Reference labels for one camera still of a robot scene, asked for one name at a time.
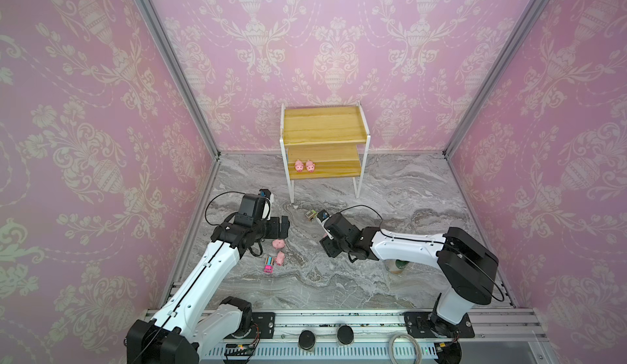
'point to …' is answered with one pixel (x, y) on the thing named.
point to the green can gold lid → (396, 266)
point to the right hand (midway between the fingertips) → (328, 238)
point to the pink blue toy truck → (269, 264)
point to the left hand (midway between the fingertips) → (278, 224)
